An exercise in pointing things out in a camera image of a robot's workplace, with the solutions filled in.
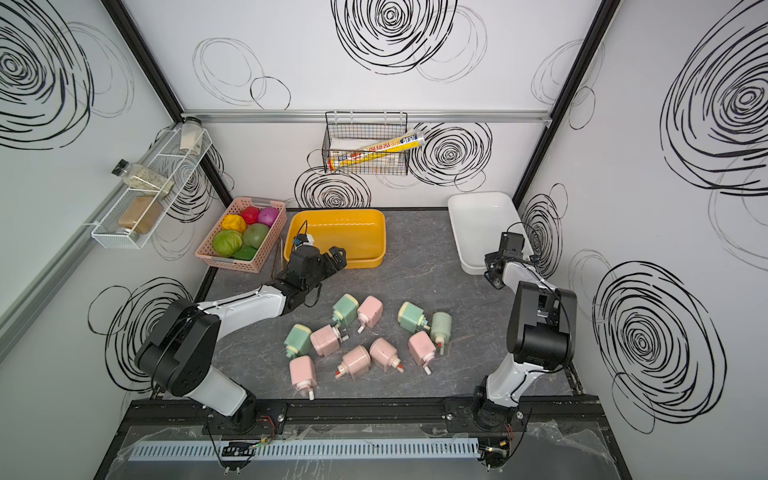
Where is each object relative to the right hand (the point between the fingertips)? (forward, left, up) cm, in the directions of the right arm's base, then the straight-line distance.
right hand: (494, 261), depth 96 cm
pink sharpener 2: (-31, +34, +1) cm, 47 cm away
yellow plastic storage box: (+16, +46, -6) cm, 50 cm away
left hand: (-3, +51, +6) cm, 51 cm away
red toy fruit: (+20, +88, -1) cm, 90 cm away
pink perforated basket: (-2, +81, +1) cm, 81 cm away
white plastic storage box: (+20, +2, -3) cm, 20 cm away
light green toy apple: (+8, +81, +2) cm, 82 cm away
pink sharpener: (-29, +24, 0) cm, 38 cm away
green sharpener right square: (-20, +27, 0) cm, 34 cm away
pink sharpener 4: (-37, +55, +1) cm, 66 cm away
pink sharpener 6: (-19, +39, 0) cm, 44 cm away
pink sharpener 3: (-33, +42, +1) cm, 53 cm away
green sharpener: (-19, +46, +1) cm, 50 cm away
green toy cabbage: (+5, +90, +1) cm, 90 cm away
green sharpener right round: (-24, +19, +1) cm, 30 cm away
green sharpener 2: (-28, +58, +1) cm, 64 cm away
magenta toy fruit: (+19, +81, 0) cm, 83 cm away
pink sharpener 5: (-28, +50, +1) cm, 57 cm away
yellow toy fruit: (+14, +91, +1) cm, 93 cm away
